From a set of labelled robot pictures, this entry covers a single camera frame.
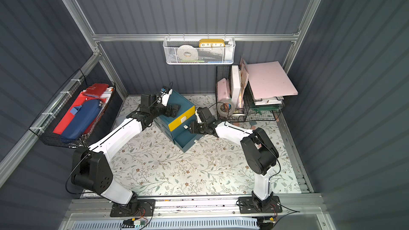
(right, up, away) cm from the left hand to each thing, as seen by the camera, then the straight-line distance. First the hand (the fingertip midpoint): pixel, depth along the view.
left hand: (174, 103), depth 86 cm
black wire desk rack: (+45, -4, +12) cm, 47 cm away
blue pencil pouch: (-36, -6, -16) cm, 40 cm away
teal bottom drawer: (+5, -21, +6) cm, 23 cm away
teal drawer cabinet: (+2, -14, -1) cm, 14 cm away
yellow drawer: (+5, -8, -3) cm, 10 cm away
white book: (+34, +10, +4) cm, 36 cm away
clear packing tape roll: (+30, -6, +15) cm, 34 cm away
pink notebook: (+29, +10, +20) cm, 37 cm away
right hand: (+11, -16, +6) cm, 20 cm away
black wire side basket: (-45, -11, -25) cm, 53 cm away
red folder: (-40, +6, -5) cm, 41 cm away
